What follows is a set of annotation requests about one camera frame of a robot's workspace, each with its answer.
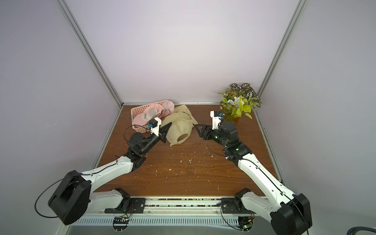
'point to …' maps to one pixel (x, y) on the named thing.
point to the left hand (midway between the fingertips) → (171, 123)
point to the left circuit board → (120, 223)
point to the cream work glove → (184, 108)
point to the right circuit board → (245, 223)
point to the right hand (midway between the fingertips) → (199, 123)
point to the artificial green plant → (237, 100)
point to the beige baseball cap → (180, 129)
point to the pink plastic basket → (144, 129)
